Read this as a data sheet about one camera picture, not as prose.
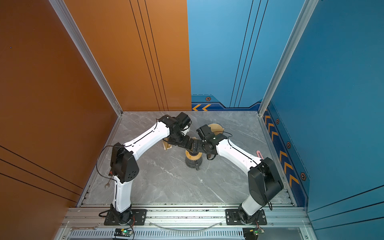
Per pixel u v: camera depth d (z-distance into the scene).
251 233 0.70
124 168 0.50
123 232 0.71
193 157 0.83
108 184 0.85
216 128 0.88
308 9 0.70
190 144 0.79
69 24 0.74
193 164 0.87
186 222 0.72
